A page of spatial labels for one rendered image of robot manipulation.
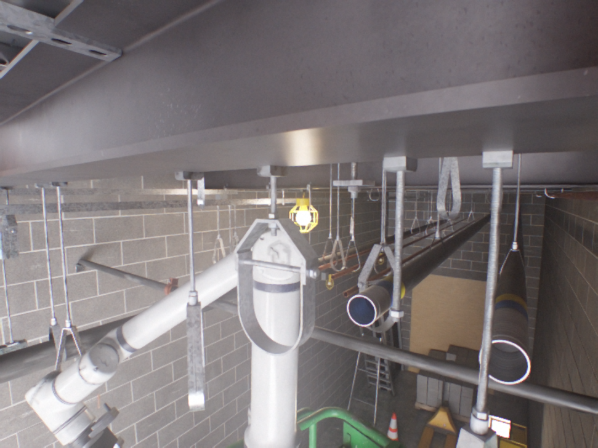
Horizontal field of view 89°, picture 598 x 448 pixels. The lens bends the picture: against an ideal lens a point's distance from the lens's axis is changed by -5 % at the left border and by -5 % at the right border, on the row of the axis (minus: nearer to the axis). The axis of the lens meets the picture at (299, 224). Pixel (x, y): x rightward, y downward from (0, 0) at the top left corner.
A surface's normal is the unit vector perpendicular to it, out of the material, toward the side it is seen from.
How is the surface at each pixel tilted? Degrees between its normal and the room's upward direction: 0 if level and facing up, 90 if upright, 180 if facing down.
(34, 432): 90
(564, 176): 90
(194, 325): 74
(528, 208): 90
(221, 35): 90
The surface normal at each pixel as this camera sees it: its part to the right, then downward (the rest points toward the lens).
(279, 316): 0.22, 0.10
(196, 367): 0.25, -0.18
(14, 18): 0.82, 0.05
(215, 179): -0.58, 0.07
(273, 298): -0.06, 0.09
